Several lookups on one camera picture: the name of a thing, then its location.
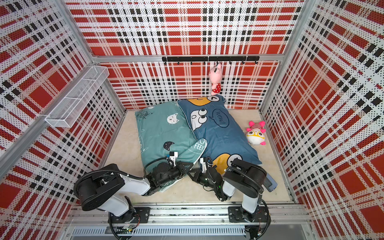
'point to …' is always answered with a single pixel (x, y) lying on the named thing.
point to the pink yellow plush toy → (255, 134)
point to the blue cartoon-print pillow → (211, 120)
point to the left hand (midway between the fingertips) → (196, 163)
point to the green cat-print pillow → (163, 128)
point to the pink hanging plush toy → (215, 74)
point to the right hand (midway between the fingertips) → (188, 173)
